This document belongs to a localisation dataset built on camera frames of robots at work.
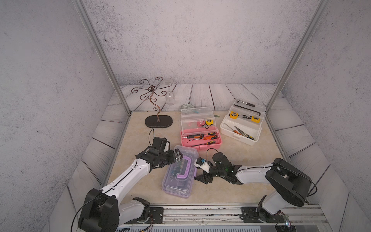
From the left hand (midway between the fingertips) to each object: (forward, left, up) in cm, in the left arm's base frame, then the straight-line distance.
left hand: (179, 158), depth 83 cm
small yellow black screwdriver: (+16, -19, -10) cm, 27 cm away
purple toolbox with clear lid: (-11, 0, +1) cm, 11 cm away
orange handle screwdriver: (+20, -20, -9) cm, 29 cm away
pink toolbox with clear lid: (+24, -13, -3) cm, 28 cm away
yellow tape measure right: (+29, -53, -1) cm, 60 cm away
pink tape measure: (+27, -14, -1) cm, 30 cm away
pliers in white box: (+25, -44, -10) cm, 51 cm away
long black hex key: (+39, -51, +1) cm, 64 cm away
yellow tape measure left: (+35, -39, -2) cm, 53 cm away
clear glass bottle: (+44, +8, +8) cm, 45 cm away
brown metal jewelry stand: (+38, +21, -10) cm, 45 cm away
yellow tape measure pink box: (+27, -20, -1) cm, 34 cm away
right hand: (-6, -10, -6) cm, 13 cm away
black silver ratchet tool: (+44, -51, +2) cm, 67 cm away
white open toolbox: (+30, -46, -4) cm, 55 cm away
